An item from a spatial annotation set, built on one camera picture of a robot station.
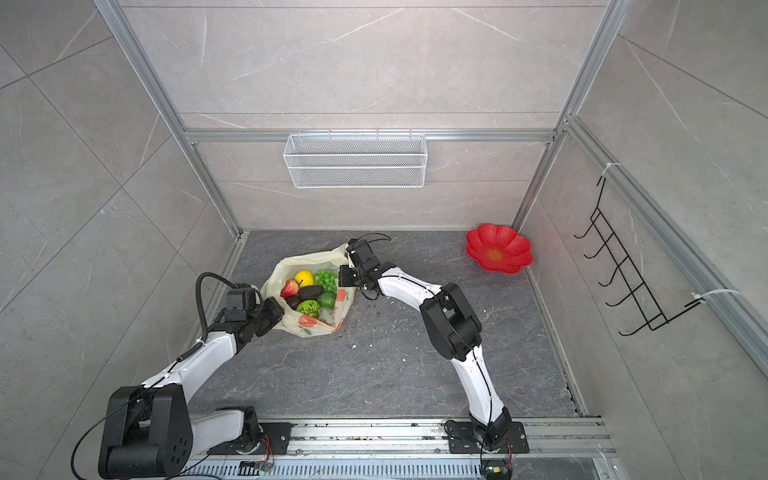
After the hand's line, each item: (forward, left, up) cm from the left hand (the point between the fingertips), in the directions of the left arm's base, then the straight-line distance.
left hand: (282, 300), depth 89 cm
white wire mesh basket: (+42, -23, +21) cm, 52 cm away
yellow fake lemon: (+11, -5, -4) cm, 13 cm away
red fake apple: (+6, -1, -2) cm, 6 cm away
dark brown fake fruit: (+3, -2, -5) cm, 6 cm away
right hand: (+10, -17, 0) cm, 20 cm away
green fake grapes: (+10, -12, -3) cm, 16 cm away
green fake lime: (+2, -13, -4) cm, 13 cm away
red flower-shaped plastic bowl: (+25, -77, -7) cm, 81 cm away
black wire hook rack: (-22, -85, +26) cm, 91 cm away
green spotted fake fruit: (-2, -8, -2) cm, 8 cm away
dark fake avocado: (+6, -7, -5) cm, 10 cm away
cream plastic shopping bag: (-7, -5, -3) cm, 9 cm away
